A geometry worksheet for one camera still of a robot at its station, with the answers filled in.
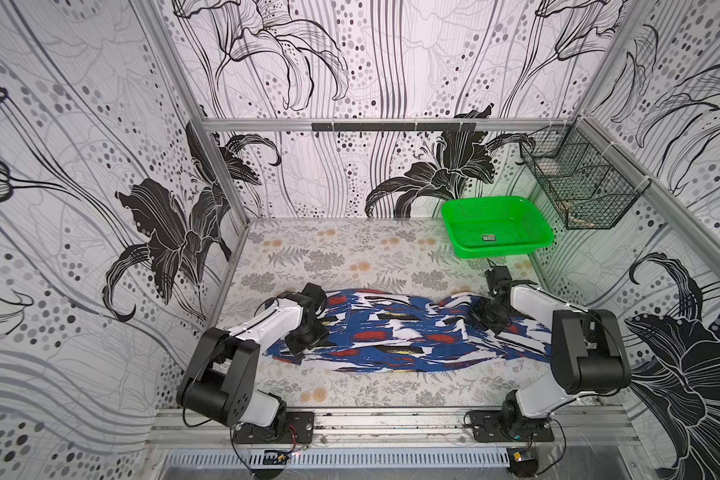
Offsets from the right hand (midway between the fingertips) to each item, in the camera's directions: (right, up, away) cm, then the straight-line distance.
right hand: (474, 318), depth 93 cm
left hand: (-48, -7, -7) cm, 50 cm away
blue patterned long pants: (-31, -2, -5) cm, 32 cm away
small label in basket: (+12, +27, +18) cm, 35 cm away
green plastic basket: (+16, +31, +21) cm, 41 cm away
